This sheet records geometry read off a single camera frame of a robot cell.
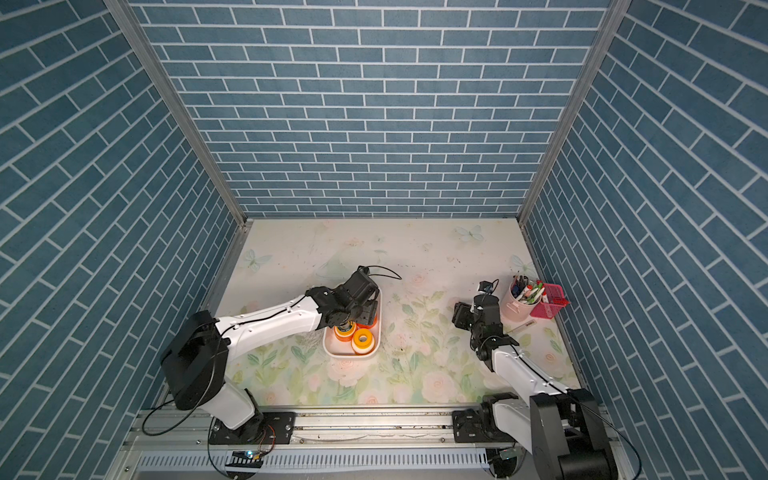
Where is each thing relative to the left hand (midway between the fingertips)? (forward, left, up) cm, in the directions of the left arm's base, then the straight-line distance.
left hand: (372, 310), depth 87 cm
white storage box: (-9, +8, -7) cm, 14 cm away
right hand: (+3, -28, -2) cm, 29 cm away
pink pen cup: (0, -42, +1) cm, 42 cm away
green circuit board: (-34, +30, -11) cm, 47 cm away
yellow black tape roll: (-6, +8, -5) cm, 11 cm away
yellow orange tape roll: (-8, +2, -4) cm, 9 cm away
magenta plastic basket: (+10, -61, -7) cm, 62 cm away
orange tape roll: (-2, 0, -7) cm, 7 cm away
